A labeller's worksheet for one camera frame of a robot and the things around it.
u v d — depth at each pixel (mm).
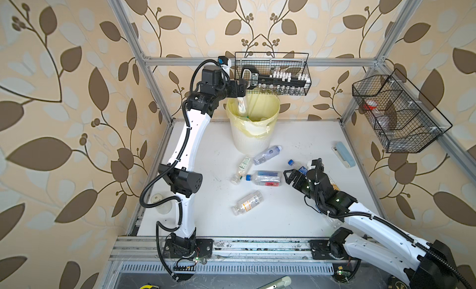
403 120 728
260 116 1073
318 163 706
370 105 807
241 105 845
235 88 666
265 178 938
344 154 990
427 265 398
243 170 932
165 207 813
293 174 721
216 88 589
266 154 1031
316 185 587
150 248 766
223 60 634
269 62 902
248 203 814
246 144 1010
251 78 840
